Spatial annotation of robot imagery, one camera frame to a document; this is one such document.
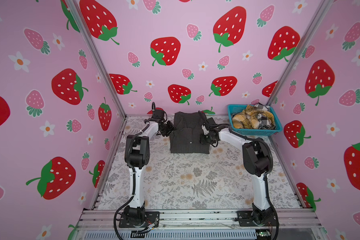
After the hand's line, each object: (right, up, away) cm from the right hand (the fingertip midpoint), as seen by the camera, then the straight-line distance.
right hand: (200, 140), depth 101 cm
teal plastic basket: (+27, +24, +15) cm, 39 cm away
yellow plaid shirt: (+35, +16, +5) cm, 39 cm away
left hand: (-17, +8, +4) cm, 19 cm away
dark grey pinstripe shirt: (-10, +2, +1) cm, 10 cm away
